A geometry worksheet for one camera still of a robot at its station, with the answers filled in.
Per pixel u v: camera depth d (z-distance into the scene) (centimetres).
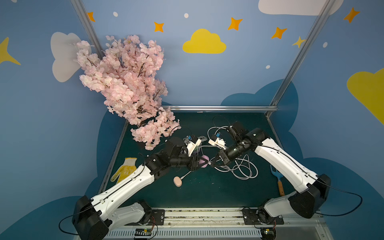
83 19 72
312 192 39
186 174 88
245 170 92
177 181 84
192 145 64
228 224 74
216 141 66
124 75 65
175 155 56
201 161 68
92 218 37
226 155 60
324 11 71
